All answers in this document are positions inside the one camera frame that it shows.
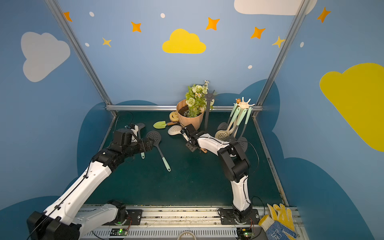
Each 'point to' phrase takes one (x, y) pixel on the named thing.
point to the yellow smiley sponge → (174, 116)
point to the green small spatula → (162, 124)
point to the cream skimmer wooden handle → (176, 130)
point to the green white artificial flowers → (196, 99)
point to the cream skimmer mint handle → (223, 135)
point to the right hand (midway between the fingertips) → (196, 141)
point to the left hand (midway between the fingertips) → (150, 141)
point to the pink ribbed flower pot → (197, 121)
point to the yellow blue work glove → (280, 226)
